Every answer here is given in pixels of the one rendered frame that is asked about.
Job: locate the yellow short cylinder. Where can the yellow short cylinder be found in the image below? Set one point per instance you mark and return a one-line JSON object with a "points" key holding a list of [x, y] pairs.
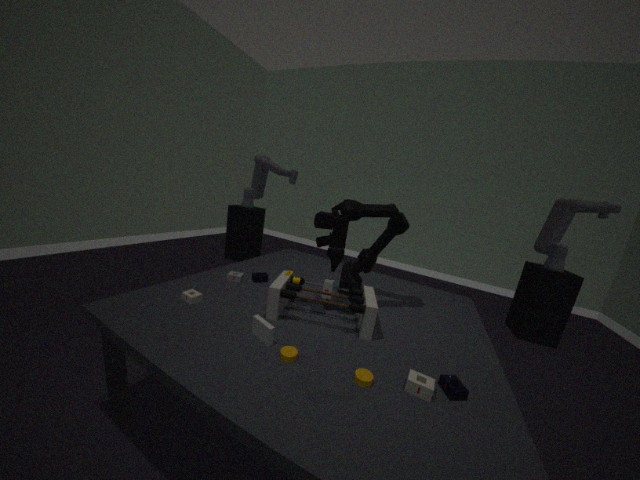
{"points": [[363, 377], [288, 354]]}

